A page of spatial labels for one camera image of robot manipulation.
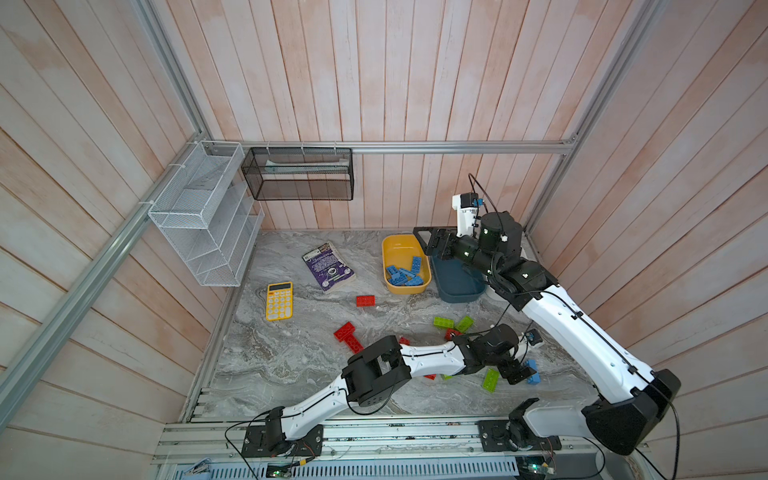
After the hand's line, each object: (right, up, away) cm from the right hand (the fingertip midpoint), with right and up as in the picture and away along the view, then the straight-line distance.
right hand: (425, 230), depth 69 cm
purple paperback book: (-28, -11, +35) cm, 46 cm away
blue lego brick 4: (-1, -12, +35) cm, 37 cm away
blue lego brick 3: (+2, -15, +33) cm, 36 cm away
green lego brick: (+10, -27, +24) cm, 37 cm away
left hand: (+30, -36, +13) cm, 48 cm away
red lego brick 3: (-3, -32, +20) cm, 38 cm away
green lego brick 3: (+9, -41, +14) cm, 44 cm away
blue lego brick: (-6, -11, +35) cm, 37 cm away
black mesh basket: (-35, +19, +19) cm, 44 cm away
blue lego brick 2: (+3, -9, +38) cm, 39 cm away
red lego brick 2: (-19, -33, +20) cm, 42 cm away
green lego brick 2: (+17, -28, +24) cm, 41 cm away
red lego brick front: (+4, -40, +14) cm, 43 cm away
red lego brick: (-22, -29, +21) cm, 42 cm away
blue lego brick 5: (-4, -15, +33) cm, 36 cm away
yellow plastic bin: (0, -10, +38) cm, 40 cm away
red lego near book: (-15, -21, +29) cm, 39 cm away
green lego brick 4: (+21, -41, +15) cm, 49 cm away
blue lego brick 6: (+32, -40, +12) cm, 53 cm away
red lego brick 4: (+11, -30, +23) cm, 39 cm away
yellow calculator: (-44, -21, +29) cm, 57 cm away
